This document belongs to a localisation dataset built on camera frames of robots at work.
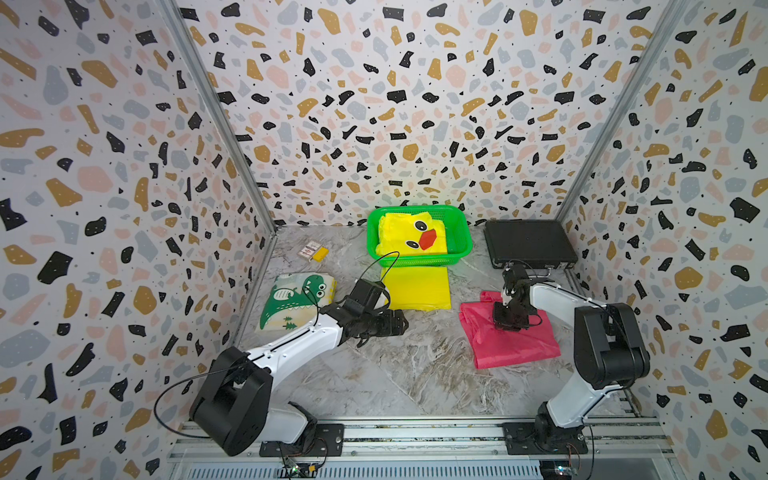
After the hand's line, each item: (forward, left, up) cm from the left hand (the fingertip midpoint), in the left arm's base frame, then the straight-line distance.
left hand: (401, 325), depth 84 cm
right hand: (+5, -31, -10) cm, 33 cm away
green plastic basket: (+42, -22, -6) cm, 48 cm away
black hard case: (+36, -52, -7) cm, 63 cm away
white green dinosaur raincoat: (+12, +33, -5) cm, 36 cm away
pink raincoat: (-3, -28, -10) cm, 30 cm away
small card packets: (+36, +34, -8) cm, 50 cm away
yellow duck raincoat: (+43, -3, -7) cm, 44 cm away
